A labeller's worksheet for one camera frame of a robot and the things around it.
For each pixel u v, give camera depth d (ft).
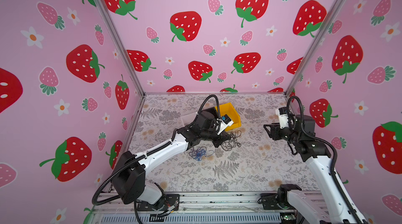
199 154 2.87
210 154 2.96
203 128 2.02
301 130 1.80
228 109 3.60
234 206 2.40
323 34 2.84
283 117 2.18
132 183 1.34
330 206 1.37
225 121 2.17
